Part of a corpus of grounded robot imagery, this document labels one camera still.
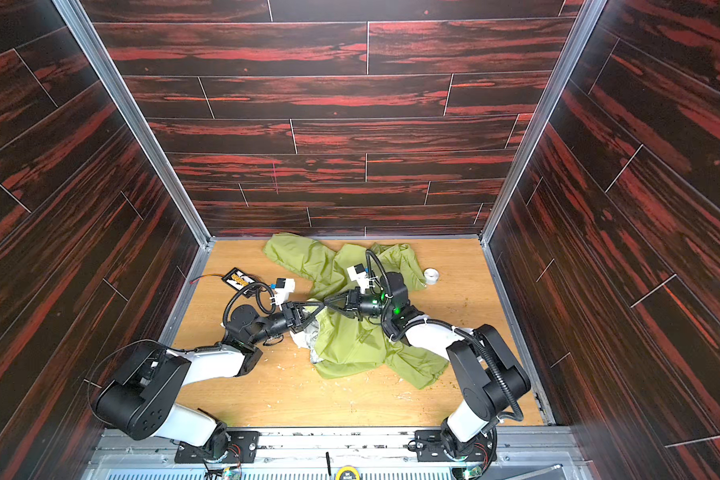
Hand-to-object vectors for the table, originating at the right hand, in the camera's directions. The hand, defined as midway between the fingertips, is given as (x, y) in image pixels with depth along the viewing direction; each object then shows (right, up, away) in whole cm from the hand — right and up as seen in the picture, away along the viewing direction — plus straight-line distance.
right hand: (327, 300), depth 78 cm
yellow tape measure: (+6, -40, -7) cm, 41 cm away
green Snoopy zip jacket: (+5, -12, +11) cm, 17 cm away
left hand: (0, -3, -3) cm, 4 cm away
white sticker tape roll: (+35, +6, +28) cm, 45 cm away
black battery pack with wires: (-36, +5, +28) cm, 46 cm away
